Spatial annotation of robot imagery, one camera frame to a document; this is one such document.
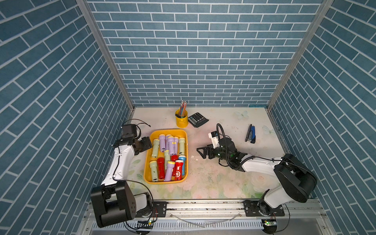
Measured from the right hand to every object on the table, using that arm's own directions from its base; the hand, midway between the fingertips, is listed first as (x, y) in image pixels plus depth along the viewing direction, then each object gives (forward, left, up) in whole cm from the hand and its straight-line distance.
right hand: (203, 148), depth 86 cm
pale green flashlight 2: (-5, +22, -6) cm, 23 cm away
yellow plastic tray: (-16, +21, -7) cm, 27 cm away
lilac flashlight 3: (+4, +18, -6) cm, 19 cm away
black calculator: (+28, +5, -7) cm, 29 cm away
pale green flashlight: (+4, +31, -6) cm, 32 cm away
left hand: (-1, +32, +2) cm, 32 cm away
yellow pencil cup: (+22, +16, -4) cm, 28 cm away
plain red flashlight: (-4, +18, -7) cm, 20 cm away
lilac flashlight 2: (+2, +20, -3) cm, 20 cm away
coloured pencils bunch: (+29, +16, +6) cm, 33 cm away
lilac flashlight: (+6, +24, -6) cm, 26 cm away
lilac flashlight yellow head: (+10, +28, -7) cm, 31 cm away
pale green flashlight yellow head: (+5, +14, -7) cm, 16 cm away
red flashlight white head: (-13, +13, -4) cm, 19 cm away
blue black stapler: (+19, -33, -8) cm, 39 cm away
